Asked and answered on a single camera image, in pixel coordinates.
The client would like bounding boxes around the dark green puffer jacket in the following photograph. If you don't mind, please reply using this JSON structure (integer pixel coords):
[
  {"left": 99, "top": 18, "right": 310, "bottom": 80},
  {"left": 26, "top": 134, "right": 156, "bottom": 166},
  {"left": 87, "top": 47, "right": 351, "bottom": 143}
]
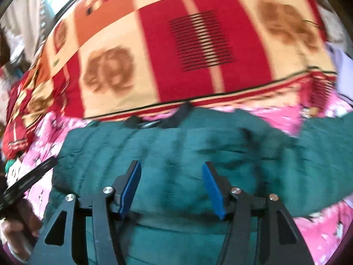
[{"left": 44, "top": 108, "right": 352, "bottom": 264}]

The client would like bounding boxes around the lavender clothes pile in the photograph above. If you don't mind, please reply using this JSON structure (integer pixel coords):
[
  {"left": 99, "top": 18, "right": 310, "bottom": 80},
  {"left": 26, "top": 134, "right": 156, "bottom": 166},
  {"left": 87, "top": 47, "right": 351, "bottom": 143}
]
[{"left": 325, "top": 42, "right": 353, "bottom": 105}]

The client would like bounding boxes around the left hand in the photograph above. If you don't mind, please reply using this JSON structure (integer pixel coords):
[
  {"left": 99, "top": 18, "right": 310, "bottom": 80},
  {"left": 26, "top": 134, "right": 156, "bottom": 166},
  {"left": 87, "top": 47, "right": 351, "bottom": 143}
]
[{"left": 1, "top": 199, "right": 42, "bottom": 264}]

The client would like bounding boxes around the pink penguin bedsheet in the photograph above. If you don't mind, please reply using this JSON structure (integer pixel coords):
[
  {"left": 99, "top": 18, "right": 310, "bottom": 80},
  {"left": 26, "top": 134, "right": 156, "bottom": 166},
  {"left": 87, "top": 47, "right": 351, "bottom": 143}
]
[{"left": 7, "top": 93, "right": 352, "bottom": 264}]

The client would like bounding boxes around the beige curtain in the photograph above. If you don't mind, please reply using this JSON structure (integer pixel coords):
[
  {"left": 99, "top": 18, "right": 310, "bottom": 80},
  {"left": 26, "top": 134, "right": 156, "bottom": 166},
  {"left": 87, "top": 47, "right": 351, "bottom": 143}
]
[{"left": 1, "top": 0, "right": 54, "bottom": 63}]

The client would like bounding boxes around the red orange rose blanket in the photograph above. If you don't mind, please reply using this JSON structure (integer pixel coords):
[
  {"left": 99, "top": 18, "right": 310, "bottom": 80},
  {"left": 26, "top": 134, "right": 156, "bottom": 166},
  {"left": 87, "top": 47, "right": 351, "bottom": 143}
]
[{"left": 2, "top": 0, "right": 337, "bottom": 159}]

